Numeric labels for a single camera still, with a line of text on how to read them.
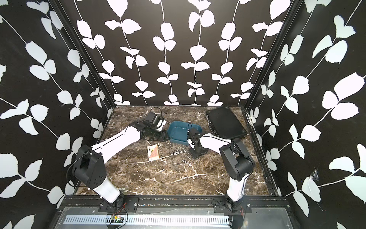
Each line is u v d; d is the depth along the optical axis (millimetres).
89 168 443
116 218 702
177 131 1043
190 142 881
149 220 701
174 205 748
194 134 764
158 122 730
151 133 703
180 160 904
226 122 1138
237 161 487
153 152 929
